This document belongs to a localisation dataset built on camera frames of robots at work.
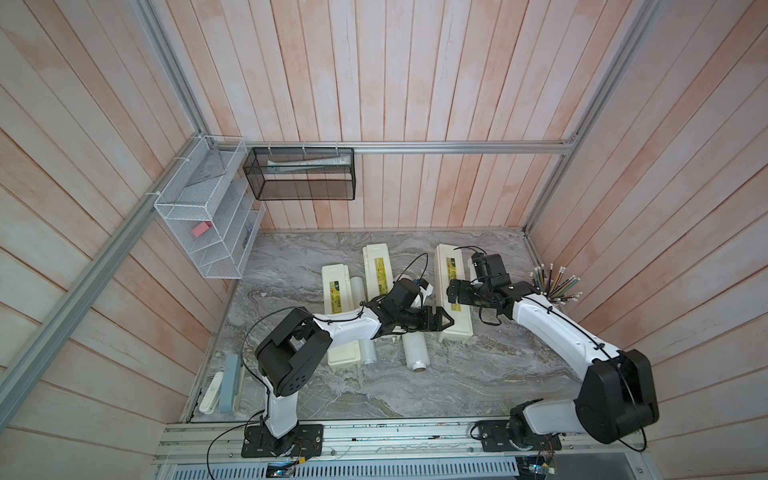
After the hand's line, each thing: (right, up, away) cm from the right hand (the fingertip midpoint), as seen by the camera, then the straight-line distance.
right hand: (461, 289), depth 88 cm
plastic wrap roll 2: (-14, -17, -5) cm, 22 cm away
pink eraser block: (-75, +18, -6) cm, 77 cm away
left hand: (-7, -11, -5) cm, 13 cm away
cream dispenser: (-38, -2, +4) cm, 38 cm away
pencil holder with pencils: (+29, +1, +3) cm, 29 cm away
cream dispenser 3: (-1, +7, +10) cm, 12 cm away
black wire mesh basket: (-52, +39, +15) cm, 67 cm away
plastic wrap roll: (-28, -17, -2) cm, 33 cm away
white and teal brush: (-66, -26, -10) cm, 72 cm away
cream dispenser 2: (-25, +5, +8) cm, 27 cm away
